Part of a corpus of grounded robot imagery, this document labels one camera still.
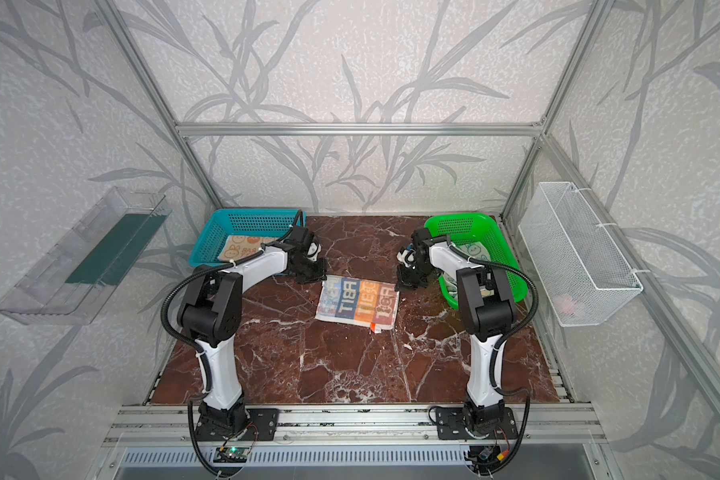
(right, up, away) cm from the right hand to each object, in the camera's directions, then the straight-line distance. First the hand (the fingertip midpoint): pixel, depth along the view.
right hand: (398, 279), depth 97 cm
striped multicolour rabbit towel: (-13, -7, -1) cm, 15 cm away
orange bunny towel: (-58, +11, +11) cm, 60 cm away
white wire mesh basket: (+35, +6, -35) cm, 50 cm away
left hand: (-23, +4, +2) cm, 23 cm away
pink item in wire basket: (+39, -2, -25) cm, 47 cm away
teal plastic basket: (-67, +18, +11) cm, 70 cm away
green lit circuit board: (-42, -40, -25) cm, 63 cm away
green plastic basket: (+32, +14, +15) cm, 38 cm away
